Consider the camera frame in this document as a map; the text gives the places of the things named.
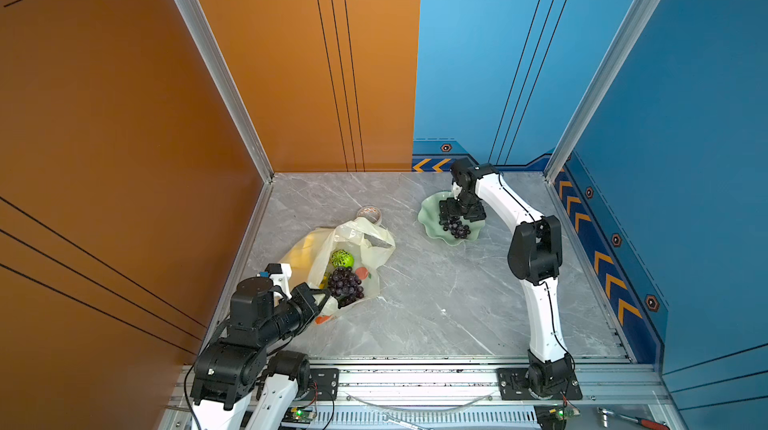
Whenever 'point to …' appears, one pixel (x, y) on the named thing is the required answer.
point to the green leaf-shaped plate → (429, 222)
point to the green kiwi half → (342, 258)
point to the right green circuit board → (564, 412)
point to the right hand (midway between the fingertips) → (453, 218)
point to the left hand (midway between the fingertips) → (333, 288)
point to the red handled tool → (642, 421)
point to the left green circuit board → (301, 414)
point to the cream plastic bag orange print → (309, 258)
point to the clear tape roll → (371, 212)
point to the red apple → (362, 273)
